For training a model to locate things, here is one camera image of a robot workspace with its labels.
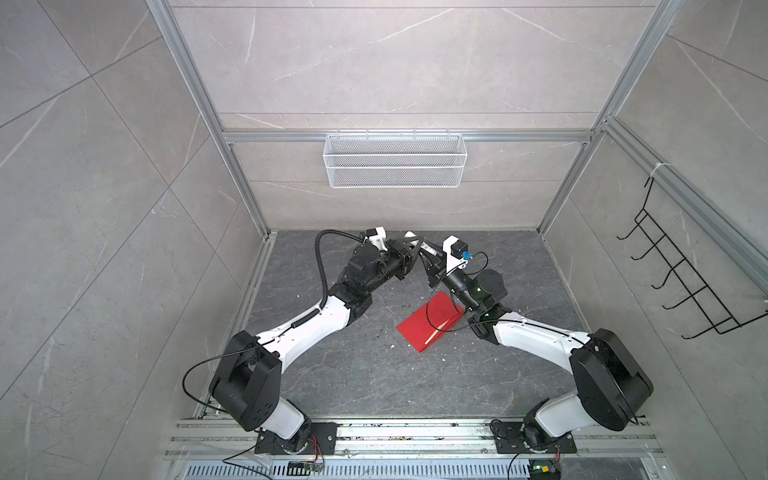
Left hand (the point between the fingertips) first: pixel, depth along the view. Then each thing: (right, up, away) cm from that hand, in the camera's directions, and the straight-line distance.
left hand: (426, 234), depth 71 cm
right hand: (-1, -2, +3) cm, 4 cm away
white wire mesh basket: (-8, +27, +29) cm, 41 cm away
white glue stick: (-4, 0, +4) cm, 5 cm away
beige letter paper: (+6, -29, +21) cm, 37 cm away
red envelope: (+3, -28, +22) cm, 35 cm away
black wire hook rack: (+57, -18, -13) cm, 61 cm away
